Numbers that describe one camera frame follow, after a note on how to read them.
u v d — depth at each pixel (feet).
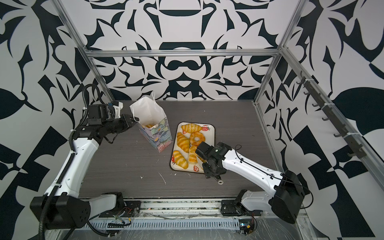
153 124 3.41
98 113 1.84
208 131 3.43
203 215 2.39
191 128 3.26
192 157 2.86
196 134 3.25
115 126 2.06
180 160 2.85
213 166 2.09
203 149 2.03
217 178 2.21
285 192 1.30
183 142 3.08
